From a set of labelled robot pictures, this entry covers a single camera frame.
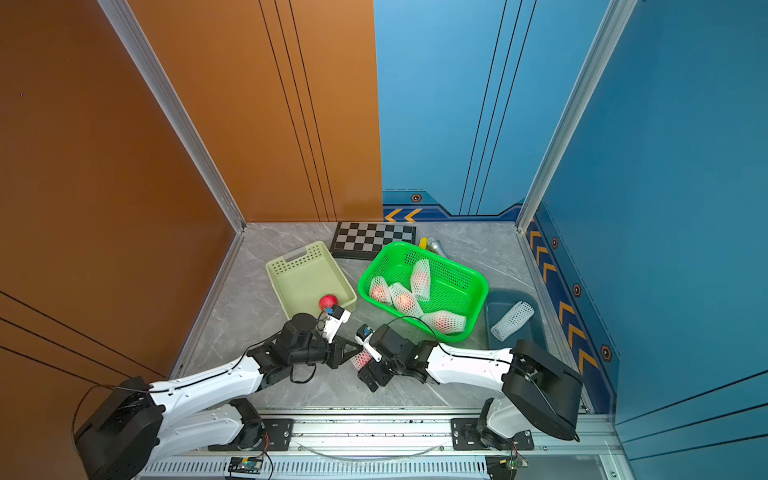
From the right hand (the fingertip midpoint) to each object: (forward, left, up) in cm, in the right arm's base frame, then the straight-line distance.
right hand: (371, 364), depth 82 cm
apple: (+26, -15, +3) cm, 30 cm away
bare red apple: (+18, +14, +3) cm, 23 cm away
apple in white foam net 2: (+11, -21, +4) cm, 24 cm away
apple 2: (-1, +2, +5) cm, 6 cm away
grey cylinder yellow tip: (+43, -20, +1) cm, 48 cm away
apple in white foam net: (+19, -10, +3) cm, 21 cm away
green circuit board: (-22, +29, -6) cm, 37 cm away
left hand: (+3, +2, +6) cm, 7 cm away
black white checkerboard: (+46, +5, +1) cm, 46 cm away
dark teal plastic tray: (+21, -40, -3) cm, 46 cm away
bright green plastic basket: (+26, -26, -2) cm, 37 cm away
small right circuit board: (-22, -33, -5) cm, 40 cm away
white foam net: (+15, -44, +2) cm, 46 cm away
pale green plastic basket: (+32, +27, -3) cm, 42 cm away
